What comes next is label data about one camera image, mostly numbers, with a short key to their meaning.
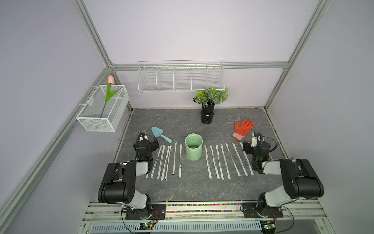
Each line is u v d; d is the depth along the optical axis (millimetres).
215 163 909
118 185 455
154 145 896
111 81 802
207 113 1038
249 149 852
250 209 738
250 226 707
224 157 933
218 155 938
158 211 738
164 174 865
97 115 789
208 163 909
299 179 457
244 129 1070
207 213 741
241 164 906
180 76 990
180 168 888
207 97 924
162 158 933
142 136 783
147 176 853
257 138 802
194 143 959
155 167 891
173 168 887
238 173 865
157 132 1056
